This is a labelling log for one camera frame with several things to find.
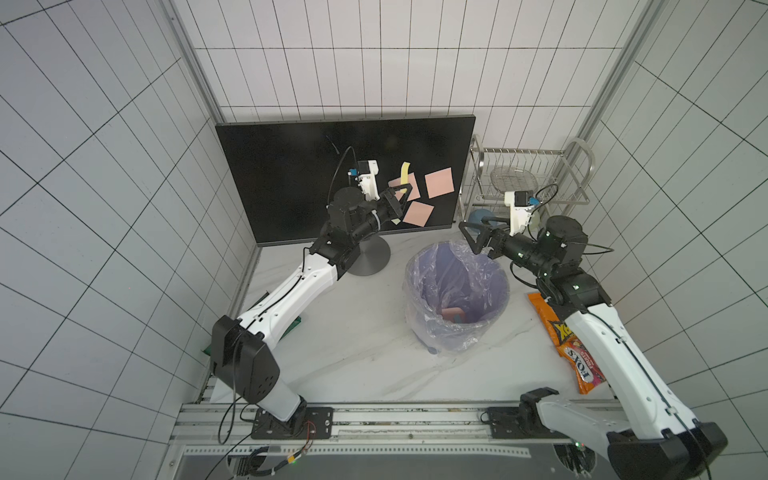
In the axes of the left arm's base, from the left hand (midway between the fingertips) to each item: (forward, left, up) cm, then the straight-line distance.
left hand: (412, 193), depth 70 cm
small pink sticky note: (-15, -14, -34) cm, 39 cm away
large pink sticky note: (+12, -9, -6) cm, 16 cm away
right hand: (-8, -10, -2) cm, 13 cm away
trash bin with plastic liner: (-10, -14, -32) cm, 37 cm away
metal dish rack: (+26, -49, -15) cm, 58 cm away
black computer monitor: (+26, +40, -14) cm, 50 cm away
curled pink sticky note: (+8, -2, -7) cm, 11 cm away
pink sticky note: (+9, -3, -15) cm, 18 cm away
